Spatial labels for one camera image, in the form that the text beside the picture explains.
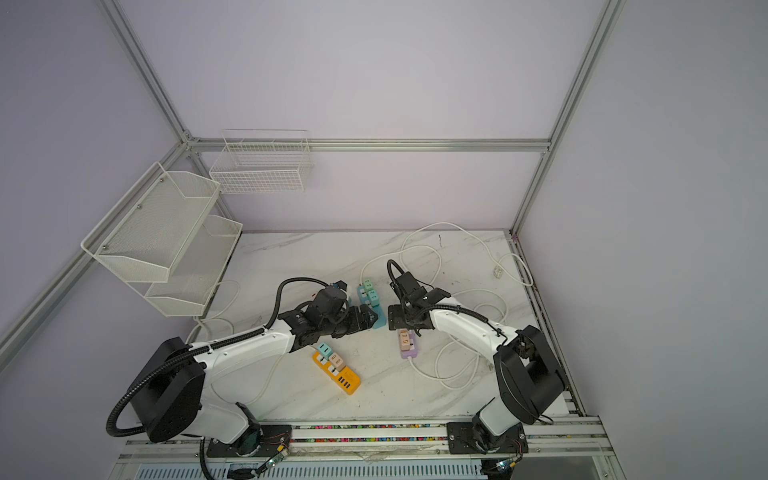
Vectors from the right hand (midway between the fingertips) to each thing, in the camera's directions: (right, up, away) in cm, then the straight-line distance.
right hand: (398, 318), depth 87 cm
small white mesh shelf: (-64, +13, +5) cm, 66 cm away
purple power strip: (+4, -10, 0) cm, 11 cm away
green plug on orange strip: (-21, -8, -5) cm, 23 cm away
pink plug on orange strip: (-17, -10, -7) cm, 21 cm away
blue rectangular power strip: (-12, +5, +10) cm, 16 cm away
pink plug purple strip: (+2, -5, -3) cm, 6 cm away
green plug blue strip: (-8, +6, +6) cm, 12 cm away
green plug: (-10, +10, +8) cm, 16 cm away
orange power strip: (-14, -15, -6) cm, 22 cm away
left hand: (-9, 0, -3) cm, 10 cm away
